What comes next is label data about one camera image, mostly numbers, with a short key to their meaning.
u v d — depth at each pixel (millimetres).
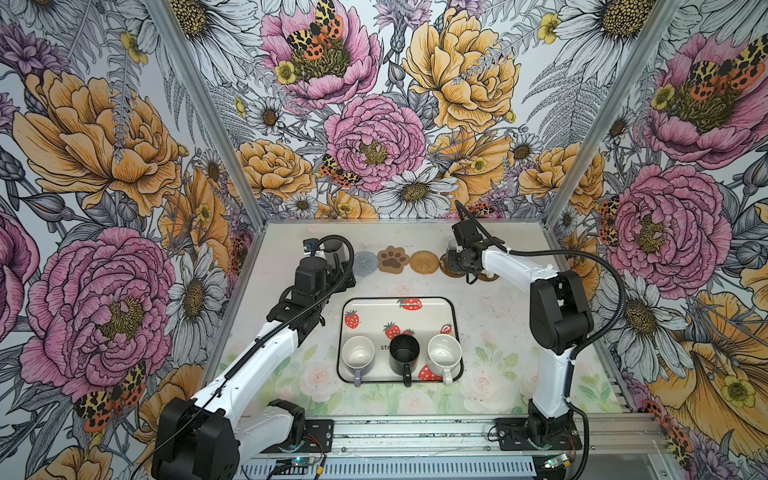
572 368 567
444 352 869
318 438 734
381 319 943
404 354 861
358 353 852
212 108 894
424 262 1086
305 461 707
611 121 911
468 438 758
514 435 739
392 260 1096
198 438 395
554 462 715
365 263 1084
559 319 529
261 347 502
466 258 759
